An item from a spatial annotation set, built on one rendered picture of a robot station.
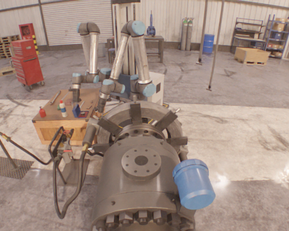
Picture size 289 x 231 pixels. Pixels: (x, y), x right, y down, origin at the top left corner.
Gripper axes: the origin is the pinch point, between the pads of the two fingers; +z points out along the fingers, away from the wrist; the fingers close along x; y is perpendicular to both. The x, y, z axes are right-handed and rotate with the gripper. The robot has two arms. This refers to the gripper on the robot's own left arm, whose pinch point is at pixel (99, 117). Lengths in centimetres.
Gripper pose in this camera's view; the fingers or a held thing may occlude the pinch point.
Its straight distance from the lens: 166.4
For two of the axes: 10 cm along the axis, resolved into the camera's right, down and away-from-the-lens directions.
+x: 7.4, 4.5, -5.0
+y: -5.8, 0.4, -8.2
